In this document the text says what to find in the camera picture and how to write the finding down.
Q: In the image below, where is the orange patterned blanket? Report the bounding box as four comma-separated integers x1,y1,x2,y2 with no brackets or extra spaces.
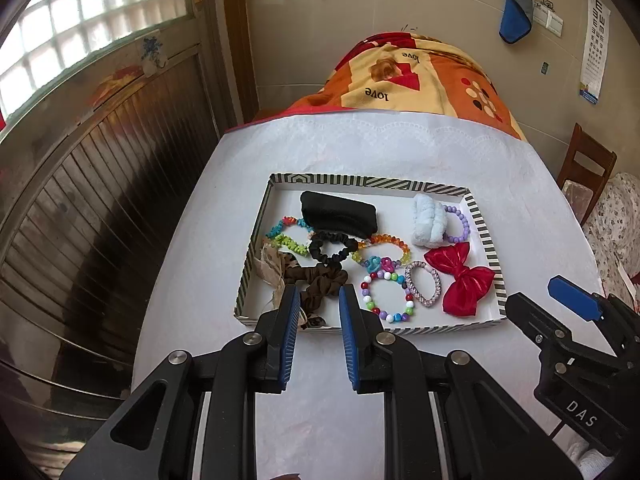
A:
288,32,525,141

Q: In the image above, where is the white wall switch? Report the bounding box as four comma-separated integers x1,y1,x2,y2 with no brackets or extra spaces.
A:
533,0,564,37

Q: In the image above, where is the floral white bedding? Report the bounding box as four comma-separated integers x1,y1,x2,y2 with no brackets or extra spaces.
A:
562,172,640,312

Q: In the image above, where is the black fuzzy headband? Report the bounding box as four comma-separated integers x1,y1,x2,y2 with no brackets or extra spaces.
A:
300,191,378,238

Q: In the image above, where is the blue grey hanging cloth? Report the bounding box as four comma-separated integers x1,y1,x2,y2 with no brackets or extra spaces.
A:
493,0,535,46

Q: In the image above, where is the glass block window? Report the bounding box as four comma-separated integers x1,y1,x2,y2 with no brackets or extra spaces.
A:
1,0,186,125

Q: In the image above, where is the colourful flower bead bracelet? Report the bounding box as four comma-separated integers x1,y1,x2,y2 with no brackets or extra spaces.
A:
264,216,316,257

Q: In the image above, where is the orange yellow crystal bracelet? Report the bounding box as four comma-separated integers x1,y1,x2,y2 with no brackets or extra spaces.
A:
350,233,414,273

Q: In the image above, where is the white lace tablecloth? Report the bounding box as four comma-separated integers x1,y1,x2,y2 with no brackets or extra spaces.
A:
134,112,608,479

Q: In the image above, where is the brown fabric scrunchie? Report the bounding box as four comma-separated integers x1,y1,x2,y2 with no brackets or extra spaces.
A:
284,263,348,330

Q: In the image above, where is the dark wooden slatted door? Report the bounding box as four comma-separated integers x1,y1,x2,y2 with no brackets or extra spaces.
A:
1,46,231,479

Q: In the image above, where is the striped cardboard tray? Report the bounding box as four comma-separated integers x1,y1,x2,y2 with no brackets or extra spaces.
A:
234,174,506,334

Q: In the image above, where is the white fluffy scrunchie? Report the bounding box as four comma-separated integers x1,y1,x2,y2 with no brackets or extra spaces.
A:
411,194,447,248

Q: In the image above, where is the wall calendar poster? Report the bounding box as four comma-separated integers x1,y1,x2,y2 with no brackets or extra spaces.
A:
579,0,611,104

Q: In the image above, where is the brown wooden chair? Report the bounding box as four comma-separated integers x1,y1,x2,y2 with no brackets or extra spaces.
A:
556,124,617,224

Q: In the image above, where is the lilac spiral hair tie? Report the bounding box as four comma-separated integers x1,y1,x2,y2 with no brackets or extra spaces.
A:
403,260,444,309

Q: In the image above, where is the multicolour round bead bracelet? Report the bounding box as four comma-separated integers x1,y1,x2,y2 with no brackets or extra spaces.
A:
359,268,417,324

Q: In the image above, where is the small black scrunchie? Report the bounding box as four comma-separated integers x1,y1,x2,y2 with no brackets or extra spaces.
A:
308,231,358,268

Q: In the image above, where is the beige leopard ribbon bow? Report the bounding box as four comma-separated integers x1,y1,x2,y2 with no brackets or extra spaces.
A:
254,238,304,328

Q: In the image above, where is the purple bead bracelet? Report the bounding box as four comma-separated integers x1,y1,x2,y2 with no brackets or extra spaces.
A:
441,202,472,245

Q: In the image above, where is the red velvet bow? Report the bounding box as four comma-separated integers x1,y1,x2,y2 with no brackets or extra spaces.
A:
424,242,495,318

